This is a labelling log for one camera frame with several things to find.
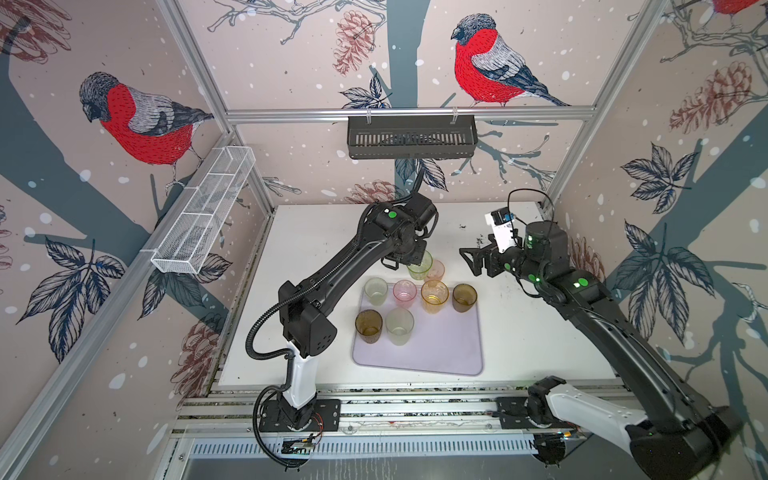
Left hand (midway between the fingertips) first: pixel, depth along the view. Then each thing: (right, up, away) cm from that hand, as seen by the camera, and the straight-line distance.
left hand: (412, 258), depth 78 cm
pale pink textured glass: (+10, -6, +20) cm, 23 cm away
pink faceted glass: (-2, -13, +15) cm, 20 cm away
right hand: (+15, +4, -6) cm, 16 cm away
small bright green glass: (+2, -4, 0) cm, 4 cm away
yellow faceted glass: (+8, -13, +14) cm, 20 cm away
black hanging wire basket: (+2, +41, +26) cm, 49 cm away
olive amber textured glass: (-12, -20, +8) cm, 25 cm away
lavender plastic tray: (+11, -26, +10) cm, 30 cm away
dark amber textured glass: (+17, -13, +14) cm, 26 cm away
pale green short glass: (-10, -11, +14) cm, 20 cm away
